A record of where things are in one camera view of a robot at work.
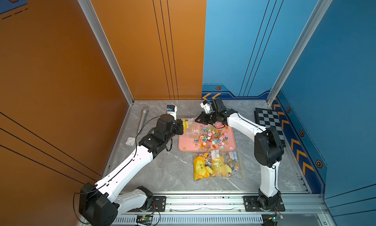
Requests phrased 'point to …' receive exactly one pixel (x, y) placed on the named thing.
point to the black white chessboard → (268, 118)
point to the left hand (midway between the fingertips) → (181, 118)
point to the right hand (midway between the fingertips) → (196, 119)
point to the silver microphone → (144, 112)
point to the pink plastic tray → (200, 137)
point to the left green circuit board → (144, 219)
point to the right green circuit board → (276, 218)
